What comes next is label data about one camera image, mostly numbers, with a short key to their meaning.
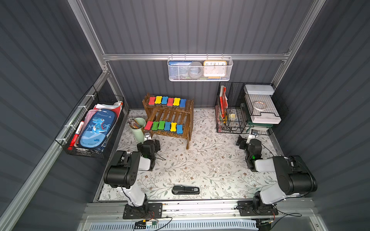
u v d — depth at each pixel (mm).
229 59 889
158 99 870
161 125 892
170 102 848
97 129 642
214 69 886
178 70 839
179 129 871
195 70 895
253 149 722
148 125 908
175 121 922
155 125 891
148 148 745
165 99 868
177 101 860
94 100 786
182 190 760
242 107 1196
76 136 644
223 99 1149
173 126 891
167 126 891
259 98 996
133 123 893
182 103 847
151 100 867
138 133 922
